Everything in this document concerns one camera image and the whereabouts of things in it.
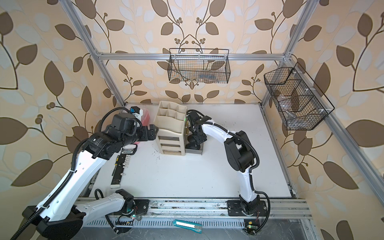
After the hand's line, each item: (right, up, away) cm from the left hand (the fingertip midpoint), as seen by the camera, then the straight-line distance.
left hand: (147, 127), depth 69 cm
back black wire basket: (+25, +39, +27) cm, 54 cm away
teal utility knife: (+20, -46, 0) cm, 51 cm away
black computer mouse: (+21, -13, +23) cm, 33 cm away
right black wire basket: (+74, +10, +4) cm, 75 cm away
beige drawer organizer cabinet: (+9, +2, +10) cm, 13 cm away
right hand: (+20, -6, +27) cm, 35 cm away
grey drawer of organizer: (+22, -16, +22) cm, 35 cm away
